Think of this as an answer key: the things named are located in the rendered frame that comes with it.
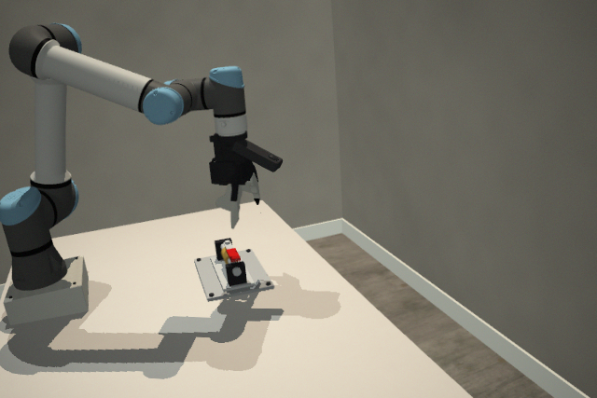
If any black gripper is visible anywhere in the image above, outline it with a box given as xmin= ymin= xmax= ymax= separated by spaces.
xmin=209 ymin=131 xmax=260 ymax=229

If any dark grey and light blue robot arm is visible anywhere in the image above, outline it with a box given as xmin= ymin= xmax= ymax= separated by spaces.
xmin=0 ymin=23 xmax=248 ymax=291

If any ball valve with red lever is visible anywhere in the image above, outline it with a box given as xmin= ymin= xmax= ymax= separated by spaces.
xmin=210 ymin=238 xmax=255 ymax=292

